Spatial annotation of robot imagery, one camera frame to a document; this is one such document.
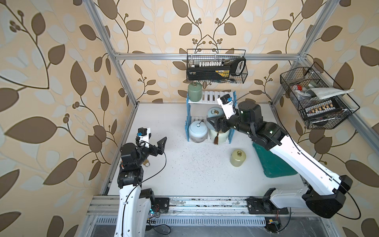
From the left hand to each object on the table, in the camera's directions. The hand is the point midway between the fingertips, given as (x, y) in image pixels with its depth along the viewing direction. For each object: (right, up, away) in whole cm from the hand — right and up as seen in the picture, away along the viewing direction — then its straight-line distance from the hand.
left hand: (157, 135), depth 74 cm
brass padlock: (-11, -18, +16) cm, 26 cm away
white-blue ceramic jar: (+21, 0, +15) cm, 26 cm away
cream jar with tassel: (+33, -4, +17) cm, 37 cm away
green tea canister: (+19, +23, +5) cm, 30 cm away
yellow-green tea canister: (+44, -14, +9) cm, 47 cm away
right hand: (+28, +11, -7) cm, 31 cm away
